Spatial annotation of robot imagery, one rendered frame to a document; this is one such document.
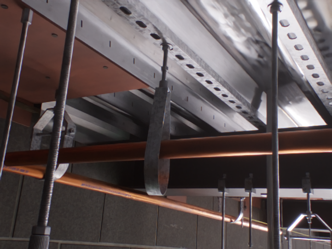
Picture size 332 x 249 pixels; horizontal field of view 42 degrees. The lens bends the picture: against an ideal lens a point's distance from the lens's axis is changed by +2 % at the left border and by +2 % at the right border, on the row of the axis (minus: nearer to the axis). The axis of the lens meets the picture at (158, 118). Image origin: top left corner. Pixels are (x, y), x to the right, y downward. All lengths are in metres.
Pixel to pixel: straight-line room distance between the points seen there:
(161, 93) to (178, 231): 1.43
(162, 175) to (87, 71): 0.37
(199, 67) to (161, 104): 0.20
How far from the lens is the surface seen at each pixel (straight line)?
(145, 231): 1.93
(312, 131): 0.70
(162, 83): 0.84
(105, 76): 1.11
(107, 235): 1.71
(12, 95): 0.80
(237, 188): 1.51
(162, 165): 0.86
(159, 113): 0.80
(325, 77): 1.04
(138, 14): 0.78
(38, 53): 1.04
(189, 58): 0.93
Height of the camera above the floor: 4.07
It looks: 17 degrees up
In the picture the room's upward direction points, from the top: 4 degrees clockwise
